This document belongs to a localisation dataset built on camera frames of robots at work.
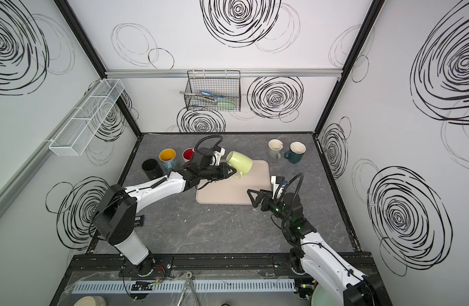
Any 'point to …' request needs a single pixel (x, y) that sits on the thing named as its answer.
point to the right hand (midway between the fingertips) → (253, 195)
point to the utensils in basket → (213, 101)
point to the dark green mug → (297, 149)
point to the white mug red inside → (188, 154)
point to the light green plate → (321, 297)
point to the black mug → (151, 168)
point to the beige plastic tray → (232, 190)
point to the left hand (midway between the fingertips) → (236, 171)
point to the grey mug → (274, 146)
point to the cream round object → (91, 301)
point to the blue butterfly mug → (168, 156)
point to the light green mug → (242, 164)
